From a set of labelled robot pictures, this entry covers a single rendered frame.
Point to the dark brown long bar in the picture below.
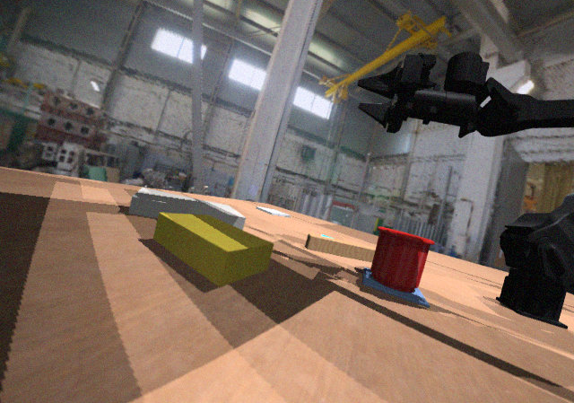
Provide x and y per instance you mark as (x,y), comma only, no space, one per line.
(344,249)

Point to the dark red cup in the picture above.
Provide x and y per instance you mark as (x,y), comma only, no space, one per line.
(399,259)

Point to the olive yellow rectangular block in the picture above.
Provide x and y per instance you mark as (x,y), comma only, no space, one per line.
(221,252)

